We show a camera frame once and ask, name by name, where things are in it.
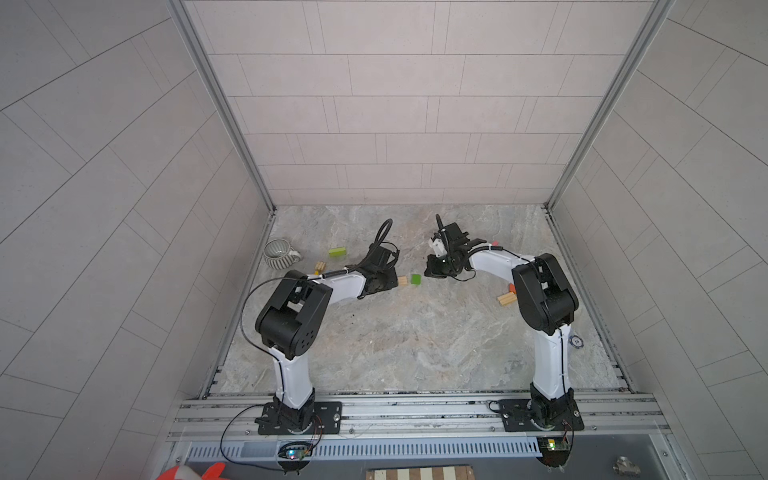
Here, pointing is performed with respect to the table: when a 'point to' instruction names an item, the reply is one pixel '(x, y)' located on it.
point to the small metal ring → (576, 341)
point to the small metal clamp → (624, 466)
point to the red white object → (183, 473)
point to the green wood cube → (416, 279)
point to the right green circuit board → (554, 450)
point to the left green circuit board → (295, 454)
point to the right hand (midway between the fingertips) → (423, 271)
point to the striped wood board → (459, 472)
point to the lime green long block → (335, 252)
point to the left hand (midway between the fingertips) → (401, 274)
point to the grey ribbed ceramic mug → (279, 254)
